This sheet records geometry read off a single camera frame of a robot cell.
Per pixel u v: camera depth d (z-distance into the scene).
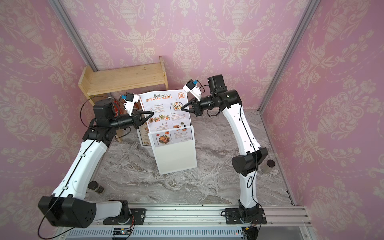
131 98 0.59
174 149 0.78
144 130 0.91
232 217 0.73
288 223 0.73
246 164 0.49
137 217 0.74
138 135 0.93
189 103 0.65
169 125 0.72
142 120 0.64
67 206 0.38
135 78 0.79
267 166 0.81
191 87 0.60
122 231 0.71
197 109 0.62
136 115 0.60
